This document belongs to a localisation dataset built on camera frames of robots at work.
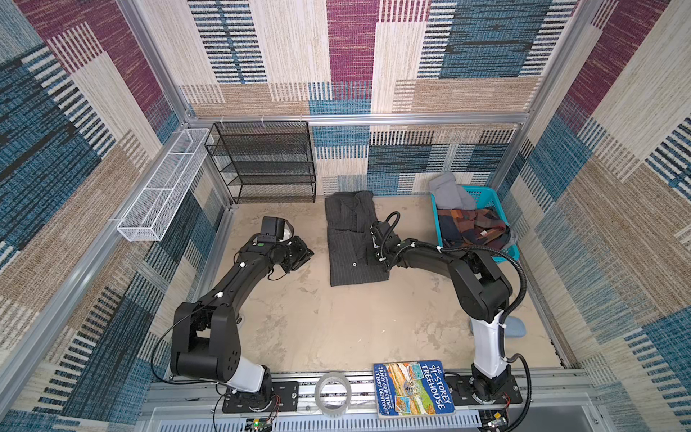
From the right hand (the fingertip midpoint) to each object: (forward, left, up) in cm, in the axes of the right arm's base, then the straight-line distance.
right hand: (371, 257), depth 99 cm
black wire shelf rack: (+36, +40, +17) cm, 56 cm away
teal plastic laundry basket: (+24, -47, +4) cm, 53 cm away
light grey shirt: (+23, -32, +7) cm, 40 cm away
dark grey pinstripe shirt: (+20, +7, +1) cm, 21 cm away
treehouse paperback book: (-42, -8, 0) cm, 43 cm away
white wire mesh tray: (-2, +60, +32) cm, 68 cm away
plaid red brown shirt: (+9, -38, +4) cm, 40 cm away
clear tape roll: (-42, +14, -4) cm, 44 cm away
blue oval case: (-27, -41, 0) cm, 49 cm away
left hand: (-4, +19, +13) cm, 23 cm away
